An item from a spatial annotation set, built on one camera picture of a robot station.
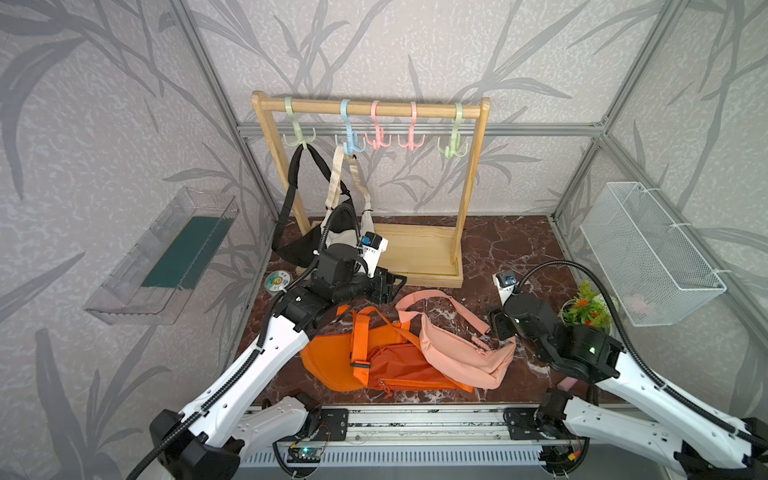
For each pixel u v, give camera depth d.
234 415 0.41
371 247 0.61
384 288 0.61
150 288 0.62
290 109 0.67
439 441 0.73
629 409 0.46
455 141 0.72
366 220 1.08
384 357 0.77
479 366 0.75
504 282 0.59
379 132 0.71
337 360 0.80
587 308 0.77
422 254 1.07
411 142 0.72
